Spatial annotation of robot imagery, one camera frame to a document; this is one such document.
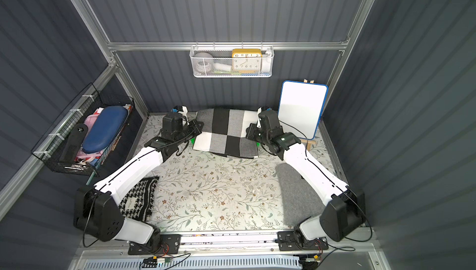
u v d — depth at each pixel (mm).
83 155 633
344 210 402
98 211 412
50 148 607
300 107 885
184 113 744
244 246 738
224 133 842
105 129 673
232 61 888
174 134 630
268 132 586
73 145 630
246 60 889
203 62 834
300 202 809
